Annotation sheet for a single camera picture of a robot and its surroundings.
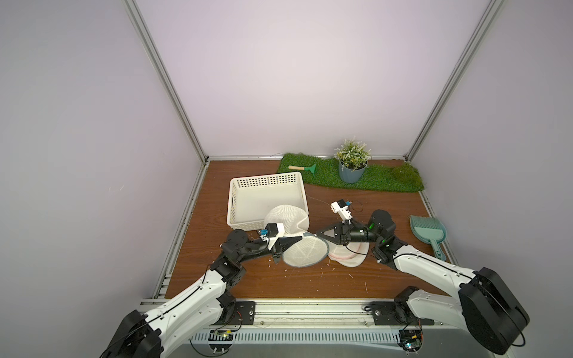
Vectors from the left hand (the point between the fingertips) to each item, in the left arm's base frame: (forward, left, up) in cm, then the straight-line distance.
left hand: (300, 239), depth 67 cm
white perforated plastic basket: (+31, +23, -23) cm, 45 cm away
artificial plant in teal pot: (+42, -24, -5) cm, 49 cm away
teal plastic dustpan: (+15, -56, -22) cm, 62 cm away
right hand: (+2, -6, +1) cm, 6 cm away
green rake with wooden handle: (+48, -6, -19) cm, 52 cm away
